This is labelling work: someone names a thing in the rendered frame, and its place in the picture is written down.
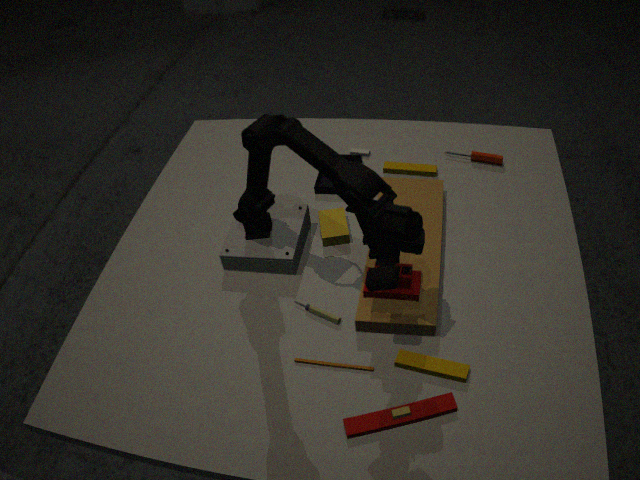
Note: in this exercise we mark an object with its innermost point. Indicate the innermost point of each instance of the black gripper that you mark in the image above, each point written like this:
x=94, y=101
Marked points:
x=386, y=276

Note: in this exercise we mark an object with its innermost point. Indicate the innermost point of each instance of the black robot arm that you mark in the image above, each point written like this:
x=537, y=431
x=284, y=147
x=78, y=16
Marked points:
x=355, y=183

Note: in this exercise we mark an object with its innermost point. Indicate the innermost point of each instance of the tan wooden panel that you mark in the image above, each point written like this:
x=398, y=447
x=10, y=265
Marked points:
x=392, y=316

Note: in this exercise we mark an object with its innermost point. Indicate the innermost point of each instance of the thin orange rod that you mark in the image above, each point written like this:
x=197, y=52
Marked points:
x=330, y=364

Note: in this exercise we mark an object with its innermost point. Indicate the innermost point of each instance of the awl with orange-brown handle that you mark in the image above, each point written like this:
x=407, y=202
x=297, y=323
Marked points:
x=483, y=157

